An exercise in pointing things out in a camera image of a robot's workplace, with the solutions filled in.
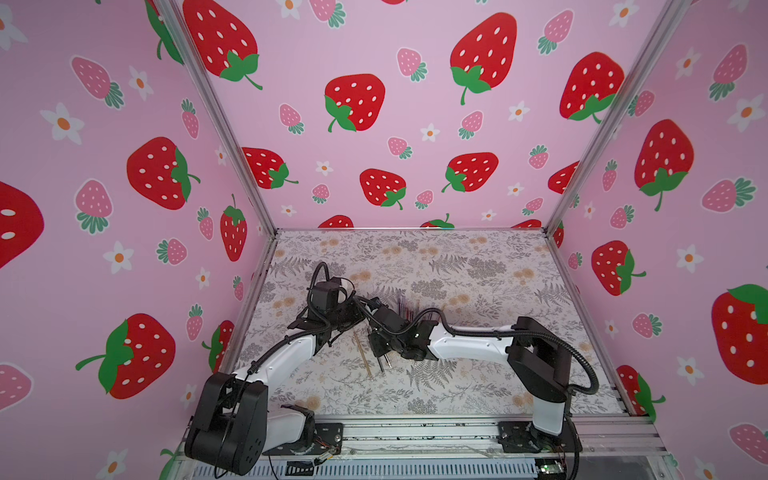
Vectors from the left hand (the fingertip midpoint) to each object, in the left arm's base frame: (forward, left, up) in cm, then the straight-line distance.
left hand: (372, 305), depth 87 cm
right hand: (-10, +2, -5) cm, 12 cm away
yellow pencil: (-15, +1, -12) cm, 19 cm away
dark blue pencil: (-13, -2, -11) cm, 17 cm away
